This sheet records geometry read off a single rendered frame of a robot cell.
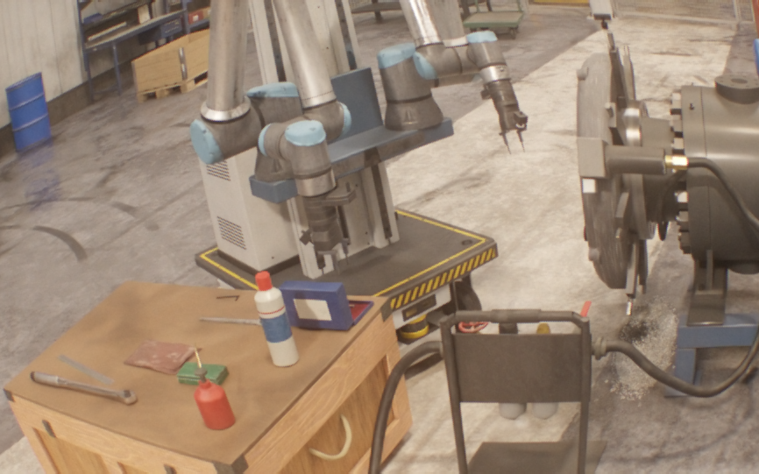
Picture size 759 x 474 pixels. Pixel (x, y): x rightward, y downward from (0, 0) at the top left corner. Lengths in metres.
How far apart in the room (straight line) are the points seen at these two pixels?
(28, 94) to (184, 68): 2.17
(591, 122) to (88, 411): 1.58
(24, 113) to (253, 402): 7.92
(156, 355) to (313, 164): 0.66
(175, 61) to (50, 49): 2.62
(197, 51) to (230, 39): 6.89
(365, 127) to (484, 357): 1.08
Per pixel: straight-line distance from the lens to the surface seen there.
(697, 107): 2.45
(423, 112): 2.83
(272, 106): 2.55
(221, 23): 2.31
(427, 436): 2.60
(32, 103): 9.69
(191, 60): 9.12
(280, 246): 3.04
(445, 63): 2.53
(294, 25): 2.29
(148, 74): 9.35
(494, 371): 2.09
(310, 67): 2.29
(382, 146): 2.75
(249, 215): 2.96
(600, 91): 2.39
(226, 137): 2.48
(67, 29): 11.12
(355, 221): 3.04
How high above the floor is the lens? 1.49
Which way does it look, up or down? 22 degrees down
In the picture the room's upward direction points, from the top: 12 degrees counter-clockwise
